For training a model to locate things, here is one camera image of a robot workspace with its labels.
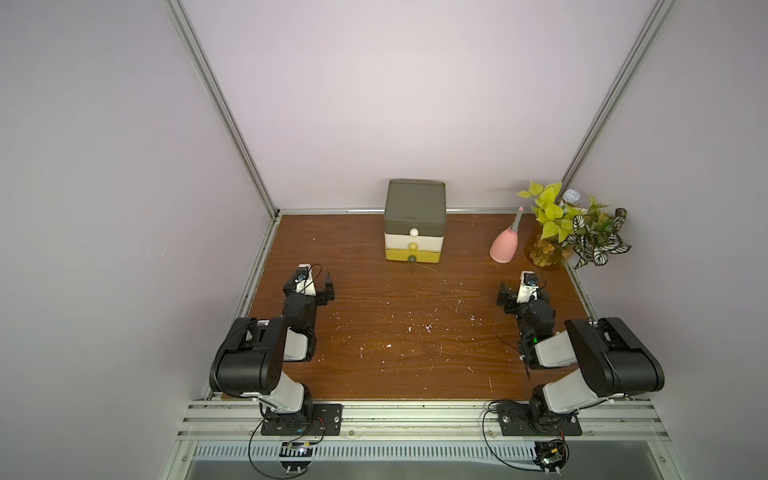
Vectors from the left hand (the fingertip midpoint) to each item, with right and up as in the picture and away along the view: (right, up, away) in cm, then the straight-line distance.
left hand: (316, 272), depth 90 cm
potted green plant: (+74, +14, -8) cm, 76 cm away
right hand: (+64, -2, -1) cm, 64 cm away
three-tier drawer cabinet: (+31, +25, +8) cm, 41 cm away
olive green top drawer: (+34, +16, +2) cm, 37 cm away
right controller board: (+62, -42, -20) cm, 77 cm away
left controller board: (-1, -44, -18) cm, 47 cm away
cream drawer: (+34, +9, +8) cm, 35 cm away
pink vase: (+62, +7, +10) cm, 63 cm away
